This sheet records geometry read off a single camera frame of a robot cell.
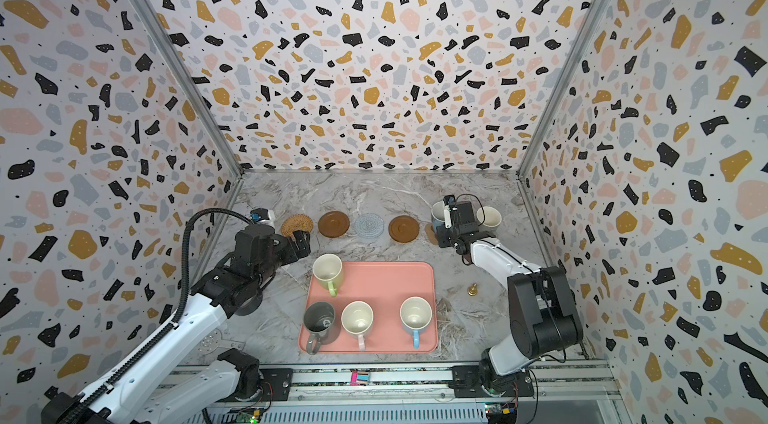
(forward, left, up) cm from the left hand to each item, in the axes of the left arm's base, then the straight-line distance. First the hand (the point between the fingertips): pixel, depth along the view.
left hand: (299, 233), depth 78 cm
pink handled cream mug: (-16, -14, -19) cm, 28 cm away
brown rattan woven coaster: (+19, +10, -22) cm, 30 cm away
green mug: (-2, -5, -17) cm, 18 cm away
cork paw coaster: (+13, -37, -21) cm, 45 cm away
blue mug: (+12, -39, -10) cm, 42 cm away
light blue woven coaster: (+17, -16, -22) cm, 32 cm away
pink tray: (-12, -22, -20) cm, 32 cm away
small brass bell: (-8, -48, -19) cm, 52 cm away
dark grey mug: (-17, -5, -19) cm, 26 cm away
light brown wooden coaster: (+15, -28, -22) cm, 38 cm away
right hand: (+11, -41, -10) cm, 44 cm away
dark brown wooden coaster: (+18, -3, -22) cm, 29 cm away
